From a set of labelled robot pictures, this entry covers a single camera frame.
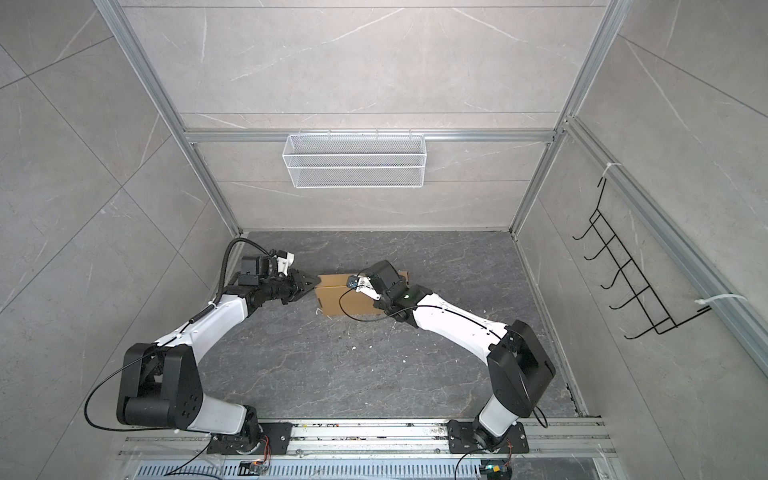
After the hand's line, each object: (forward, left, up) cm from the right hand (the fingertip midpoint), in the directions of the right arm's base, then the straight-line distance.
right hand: (391, 279), depth 86 cm
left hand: (0, +20, 0) cm, 20 cm away
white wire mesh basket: (+40, +13, +14) cm, 44 cm away
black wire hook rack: (-24, -54, +17) cm, 61 cm away
